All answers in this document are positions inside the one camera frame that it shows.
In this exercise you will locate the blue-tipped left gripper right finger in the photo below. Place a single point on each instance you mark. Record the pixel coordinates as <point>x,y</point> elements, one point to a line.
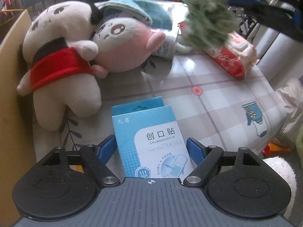
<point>207,161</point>

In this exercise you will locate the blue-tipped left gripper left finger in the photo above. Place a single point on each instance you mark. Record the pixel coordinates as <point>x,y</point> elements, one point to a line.
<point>95,158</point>

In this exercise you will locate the blue bandage box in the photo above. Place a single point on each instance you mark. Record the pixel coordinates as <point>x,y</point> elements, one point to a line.
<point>149,140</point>

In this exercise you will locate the green scrunchie cloth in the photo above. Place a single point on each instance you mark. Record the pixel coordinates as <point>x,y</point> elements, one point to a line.
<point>208,23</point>

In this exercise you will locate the pink round plush doll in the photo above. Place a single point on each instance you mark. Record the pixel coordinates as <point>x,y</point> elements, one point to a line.
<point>124,44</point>

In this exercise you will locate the teal towel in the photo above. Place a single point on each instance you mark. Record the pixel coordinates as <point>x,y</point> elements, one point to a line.
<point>147,11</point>

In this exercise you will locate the red white wet wipes pack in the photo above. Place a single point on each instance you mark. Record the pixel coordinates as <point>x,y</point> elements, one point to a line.
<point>237,56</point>

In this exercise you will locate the white fluffy cushion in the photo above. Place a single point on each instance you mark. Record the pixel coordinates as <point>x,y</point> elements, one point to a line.
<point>283,168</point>

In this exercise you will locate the brown cardboard box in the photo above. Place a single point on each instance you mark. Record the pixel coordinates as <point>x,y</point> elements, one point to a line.
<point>17,151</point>

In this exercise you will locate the blue wet wipes pack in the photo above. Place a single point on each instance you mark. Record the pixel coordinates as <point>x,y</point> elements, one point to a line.
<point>167,49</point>

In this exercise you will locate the white doll red shirt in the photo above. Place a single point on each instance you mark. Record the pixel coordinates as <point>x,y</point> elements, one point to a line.
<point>58,50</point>

